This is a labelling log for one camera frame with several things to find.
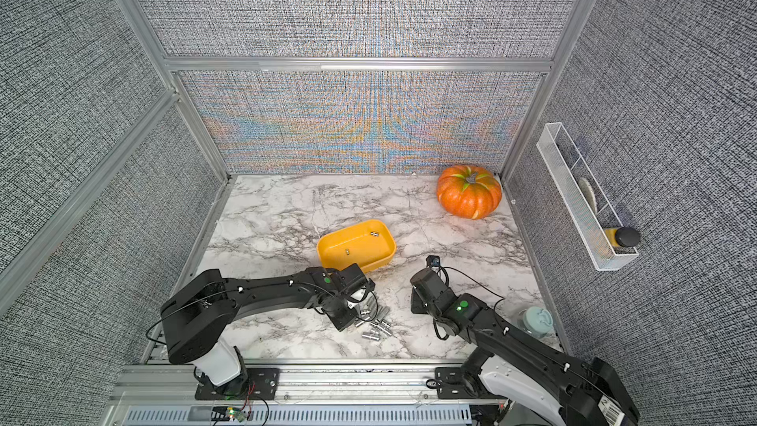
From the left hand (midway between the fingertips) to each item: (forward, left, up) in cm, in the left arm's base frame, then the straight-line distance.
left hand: (353, 318), depth 83 cm
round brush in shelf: (+19, -58, +33) cm, 69 cm away
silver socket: (+28, -7, 0) cm, 29 cm away
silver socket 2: (+22, +2, -1) cm, 22 cm away
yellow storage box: (+25, -5, -2) cm, 26 cm away
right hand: (+6, -18, +6) cm, 20 cm away
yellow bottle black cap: (+4, -58, +33) cm, 67 cm away
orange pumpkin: (+36, -39, +11) cm, 54 cm away
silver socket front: (-5, -5, 0) cm, 7 cm away
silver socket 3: (-3, -9, 0) cm, 9 cm away
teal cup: (-6, -46, +10) cm, 48 cm away
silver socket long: (+2, -8, -1) cm, 9 cm away
